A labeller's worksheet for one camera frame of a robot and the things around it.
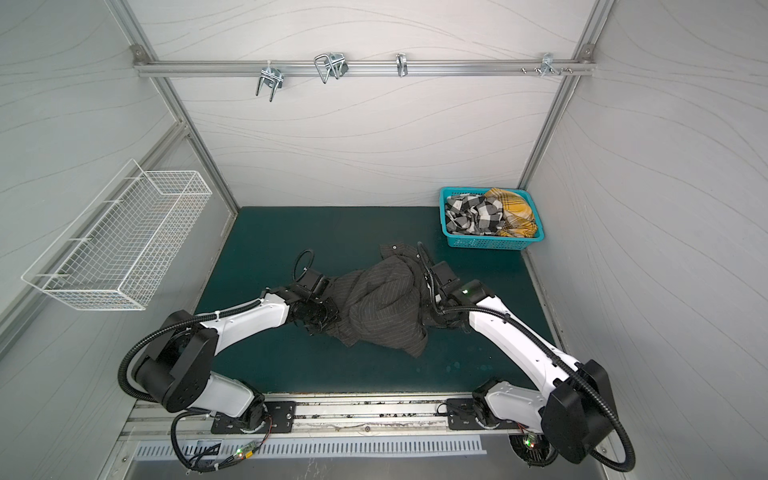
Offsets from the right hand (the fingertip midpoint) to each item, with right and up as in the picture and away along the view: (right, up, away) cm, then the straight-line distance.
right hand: (430, 311), depth 81 cm
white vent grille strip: (-46, -29, -13) cm, 56 cm away
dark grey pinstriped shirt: (-12, +1, +3) cm, 12 cm away
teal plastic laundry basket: (+24, +19, +23) cm, 38 cm away
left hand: (-24, -3, +7) cm, 25 cm away
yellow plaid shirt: (+35, +27, +23) cm, 50 cm away
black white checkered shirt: (+19, +29, +27) cm, 44 cm away
